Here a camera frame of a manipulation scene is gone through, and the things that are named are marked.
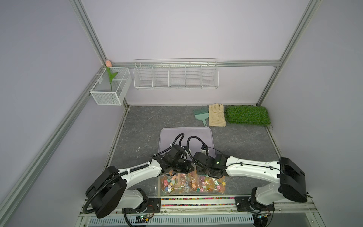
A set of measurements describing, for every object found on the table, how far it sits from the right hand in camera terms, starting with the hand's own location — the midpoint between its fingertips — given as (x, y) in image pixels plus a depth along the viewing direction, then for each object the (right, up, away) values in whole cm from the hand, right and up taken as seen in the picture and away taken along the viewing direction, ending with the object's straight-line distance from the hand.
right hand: (198, 167), depth 80 cm
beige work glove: (+18, +30, +34) cm, 49 cm away
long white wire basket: (-14, +59, +16) cm, 63 cm away
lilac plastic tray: (-2, +18, -12) cm, 21 cm away
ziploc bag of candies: (+3, -8, -3) cm, 10 cm away
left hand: (-2, -2, -1) cm, 3 cm away
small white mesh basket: (-54, +48, +8) cm, 73 cm away
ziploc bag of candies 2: (-15, -9, 0) cm, 18 cm away
